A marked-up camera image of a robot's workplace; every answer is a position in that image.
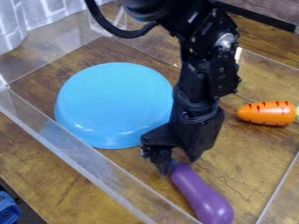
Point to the purple toy eggplant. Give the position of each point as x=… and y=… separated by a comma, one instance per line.
x=208, y=204

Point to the clear acrylic enclosure wall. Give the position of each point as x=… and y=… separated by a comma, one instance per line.
x=77, y=185

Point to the white grid curtain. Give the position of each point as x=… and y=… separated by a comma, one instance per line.
x=24, y=15

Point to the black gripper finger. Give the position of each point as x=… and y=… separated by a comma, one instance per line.
x=160, y=157

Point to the blue upside-down tray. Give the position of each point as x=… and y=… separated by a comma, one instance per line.
x=111, y=102

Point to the orange toy carrot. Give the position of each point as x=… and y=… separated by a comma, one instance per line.
x=272, y=113

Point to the blue object at corner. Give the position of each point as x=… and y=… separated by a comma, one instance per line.
x=9, y=209

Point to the clear acrylic corner bracket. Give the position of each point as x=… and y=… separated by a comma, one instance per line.
x=115, y=15

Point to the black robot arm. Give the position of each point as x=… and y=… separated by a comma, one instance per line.
x=208, y=38

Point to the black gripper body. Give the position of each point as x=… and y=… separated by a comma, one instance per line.
x=208, y=77

